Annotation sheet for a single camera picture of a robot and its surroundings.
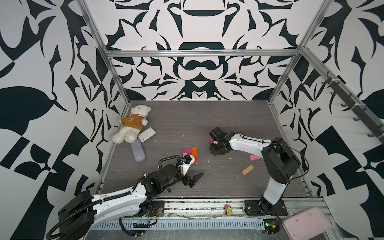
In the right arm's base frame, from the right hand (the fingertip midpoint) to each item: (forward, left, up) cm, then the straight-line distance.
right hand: (213, 149), depth 94 cm
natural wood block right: (-13, -18, 0) cm, 23 cm away
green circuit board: (-39, -24, -2) cm, 46 cm away
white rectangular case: (+10, +43, +3) cm, 44 cm away
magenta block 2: (-2, +16, +1) cm, 16 cm away
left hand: (-14, +11, +11) cm, 21 cm away
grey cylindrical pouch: (-3, +45, +3) cm, 46 cm away
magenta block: (-4, +3, +18) cm, 18 cm away
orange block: (-3, +12, +1) cm, 12 cm away
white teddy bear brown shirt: (+14, +51, +8) cm, 53 cm away
